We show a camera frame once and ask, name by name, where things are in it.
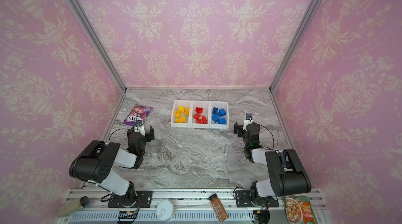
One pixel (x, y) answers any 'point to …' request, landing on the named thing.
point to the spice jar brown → (220, 211)
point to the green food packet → (298, 210)
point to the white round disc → (164, 210)
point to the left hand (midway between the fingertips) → (142, 126)
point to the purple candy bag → (138, 112)
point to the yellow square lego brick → (181, 109)
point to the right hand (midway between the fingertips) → (246, 121)
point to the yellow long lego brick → (187, 111)
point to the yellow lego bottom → (177, 114)
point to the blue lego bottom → (214, 111)
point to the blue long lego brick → (222, 121)
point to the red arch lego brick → (204, 119)
